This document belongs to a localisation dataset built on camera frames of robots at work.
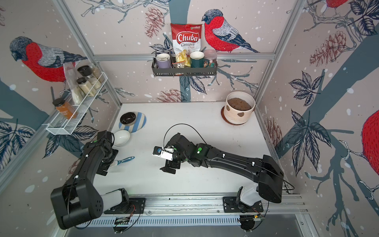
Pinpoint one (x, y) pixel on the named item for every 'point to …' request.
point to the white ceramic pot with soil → (239, 106)
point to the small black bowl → (128, 118)
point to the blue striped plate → (137, 126)
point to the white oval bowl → (121, 137)
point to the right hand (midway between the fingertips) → (164, 155)
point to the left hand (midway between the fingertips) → (111, 157)
